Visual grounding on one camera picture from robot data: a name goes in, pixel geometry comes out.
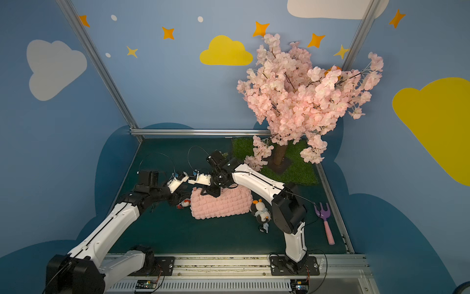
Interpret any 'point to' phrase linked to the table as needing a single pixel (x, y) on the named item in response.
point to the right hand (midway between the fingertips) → (205, 189)
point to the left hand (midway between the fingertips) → (187, 187)
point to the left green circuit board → (146, 284)
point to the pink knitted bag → (237, 199)
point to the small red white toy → (185, 203)
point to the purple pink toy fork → (324, 214)
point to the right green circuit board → (300, 286)
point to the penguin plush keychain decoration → (259, 209)
